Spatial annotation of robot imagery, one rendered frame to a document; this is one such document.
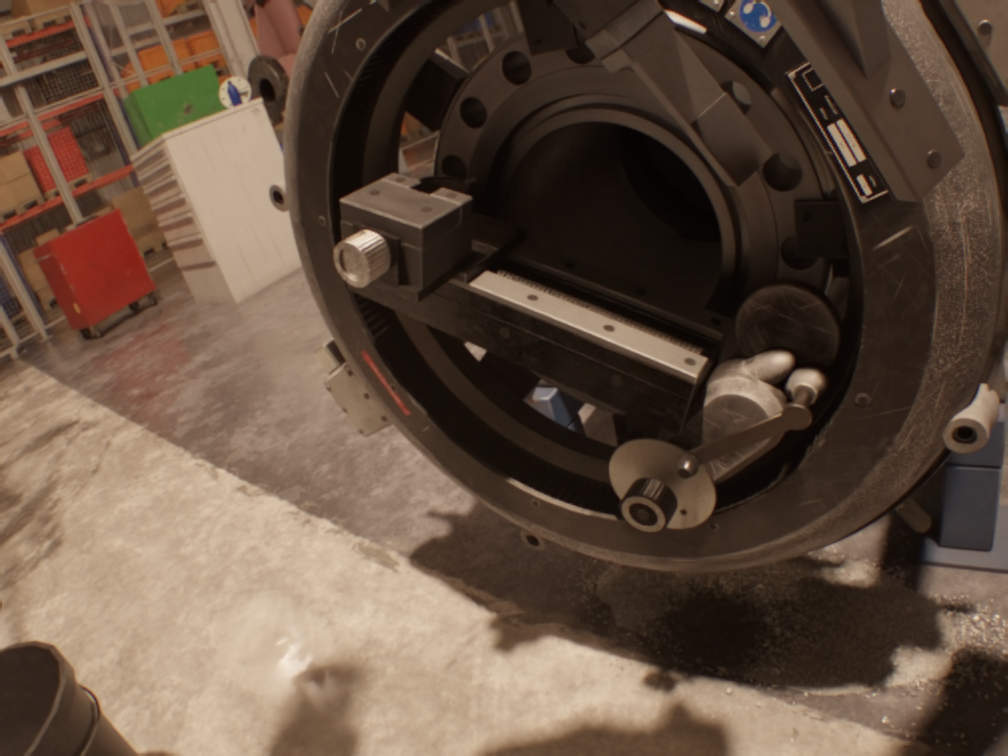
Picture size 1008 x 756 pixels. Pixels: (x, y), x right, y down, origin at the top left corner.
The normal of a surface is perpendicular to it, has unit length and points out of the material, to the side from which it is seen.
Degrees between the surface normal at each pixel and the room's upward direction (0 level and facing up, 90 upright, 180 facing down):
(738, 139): 84
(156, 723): 0
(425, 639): 0
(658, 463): 90
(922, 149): 84
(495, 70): 90
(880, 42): 111
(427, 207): 25
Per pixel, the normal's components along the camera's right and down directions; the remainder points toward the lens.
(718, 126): 0.10, 0.28
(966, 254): -0.21, 0.47
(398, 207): 0.04, -0.77
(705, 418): -0.55, 0.51
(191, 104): 0.71, 0.07
